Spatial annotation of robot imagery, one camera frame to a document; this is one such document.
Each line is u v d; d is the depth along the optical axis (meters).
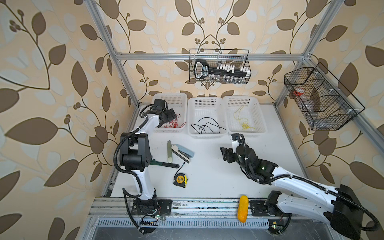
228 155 0.69
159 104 0.77
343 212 0.39
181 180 0.80
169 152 0.94
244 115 1.16
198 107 1.16
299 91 0.81
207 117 1.13
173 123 1.02
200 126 1.06
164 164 0.89
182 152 0.91
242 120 1.11
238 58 0.91
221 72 0.83
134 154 0.52
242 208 0.72
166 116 0.87
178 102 1.19
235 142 0.67
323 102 0.74
